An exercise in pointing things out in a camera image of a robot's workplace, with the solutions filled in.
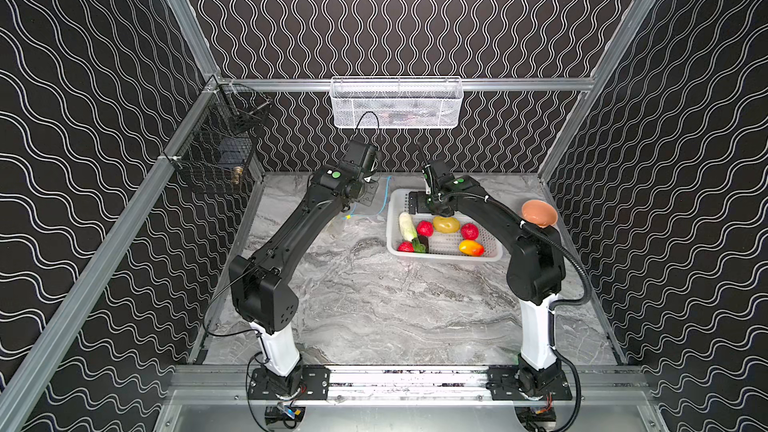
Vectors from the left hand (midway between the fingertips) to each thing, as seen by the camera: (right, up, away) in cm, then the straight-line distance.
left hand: (369, 186), depth 82 cm
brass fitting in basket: (-36, +4, -1) cm, 36 cm away
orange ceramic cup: (+59, -8, +23) cm, 64 cm away
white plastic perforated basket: (+23, -19, +18) cm, 35 cm away
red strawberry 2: (+32, -14, +15) cm, 38 cm away
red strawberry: (+18, -13, +18) cm, 28 cm away
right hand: (+17, -6, +14) cm, 22 cm away
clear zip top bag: (-1, -10, +25) cm, 27 cm away
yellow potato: (+24, -12, +18) cm, 33 cm away
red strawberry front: (+11, -18, +12) cm, 24 cm away
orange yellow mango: (+32, -19, +13) cm, 39 cm away
